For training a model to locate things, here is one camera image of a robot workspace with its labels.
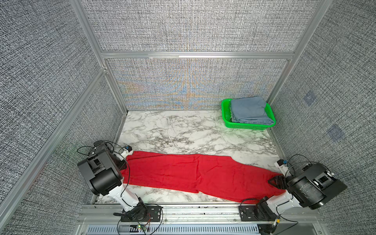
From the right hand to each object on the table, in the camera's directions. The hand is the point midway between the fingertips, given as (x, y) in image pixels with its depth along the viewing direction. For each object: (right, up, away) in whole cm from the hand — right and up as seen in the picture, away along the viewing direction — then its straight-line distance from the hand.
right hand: (277, 180), depth 84 cm
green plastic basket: (-20, +42, +34) cm, 57 cm away
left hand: (-91, +7, +6) cm, 92 cm away
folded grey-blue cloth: (-3, +43, +29) cm, 52 cm away
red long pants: (-34, +2, +2) cm, 34 cm away
